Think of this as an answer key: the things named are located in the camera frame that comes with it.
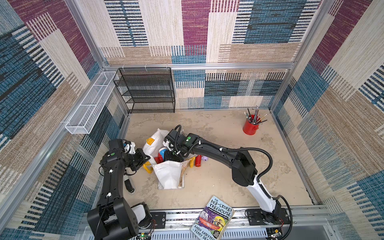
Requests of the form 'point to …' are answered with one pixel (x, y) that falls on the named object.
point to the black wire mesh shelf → (147, 89)
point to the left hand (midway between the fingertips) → (150, 157)
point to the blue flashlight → (162, 151)
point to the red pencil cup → (251, 124)
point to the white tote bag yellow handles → (170, 175)
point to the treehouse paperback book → (213, 220)
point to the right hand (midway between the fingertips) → (169, 163)
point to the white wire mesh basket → (84, 119)
